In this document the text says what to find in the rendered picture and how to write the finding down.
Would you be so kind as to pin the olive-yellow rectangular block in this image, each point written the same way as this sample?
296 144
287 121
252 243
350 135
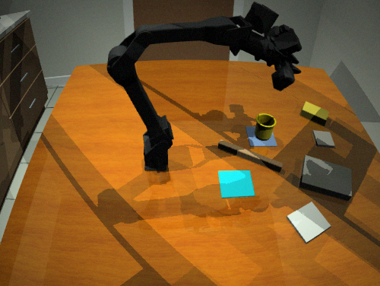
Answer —
315 113

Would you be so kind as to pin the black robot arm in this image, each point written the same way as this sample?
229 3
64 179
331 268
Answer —
217 30

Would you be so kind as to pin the white flat slab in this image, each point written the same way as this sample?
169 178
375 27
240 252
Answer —
308 222

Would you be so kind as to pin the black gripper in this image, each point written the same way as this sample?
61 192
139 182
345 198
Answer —
285 70

